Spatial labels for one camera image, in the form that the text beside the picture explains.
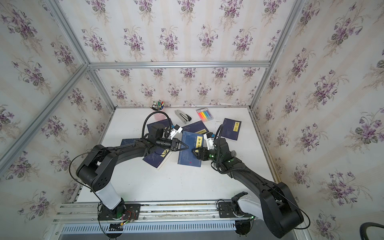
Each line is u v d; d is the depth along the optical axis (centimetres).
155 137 71
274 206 41
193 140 82
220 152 64
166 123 111
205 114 115
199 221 72
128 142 98
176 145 77
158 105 107
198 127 108
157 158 91
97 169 46
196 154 77
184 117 111
